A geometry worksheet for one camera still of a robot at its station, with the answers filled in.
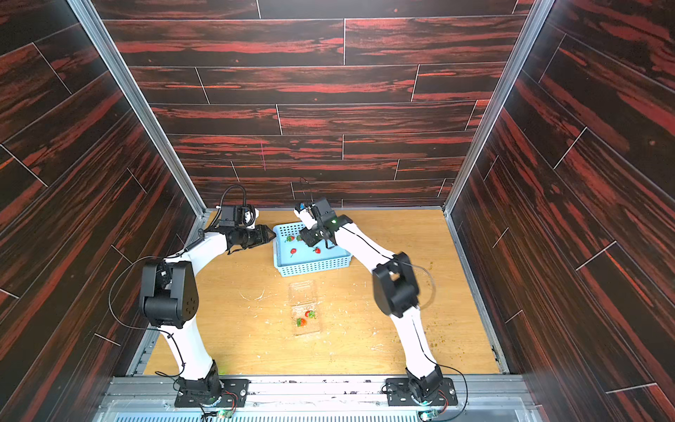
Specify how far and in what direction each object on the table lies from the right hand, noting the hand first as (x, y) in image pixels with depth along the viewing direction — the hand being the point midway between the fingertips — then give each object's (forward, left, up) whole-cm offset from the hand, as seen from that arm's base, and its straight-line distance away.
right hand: (314, 229), depth 98 cm
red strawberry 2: (-3, +9, -10) cm, 14 cm away
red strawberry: (+3, +11, -10) cm, 15 cm away
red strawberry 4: (-32, +2, -10) cm, 34 cm away
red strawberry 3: (-3, -1, -10) cm, 11 cm away
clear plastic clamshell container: (-27, +1, -10) cm, 29 cm away
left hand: (-3, +16, -1) cm, 16 cm away
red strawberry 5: (-29, -1, -11) cm, 31 cm away
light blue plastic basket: (-5, +8, -11) cm, 15 cm away
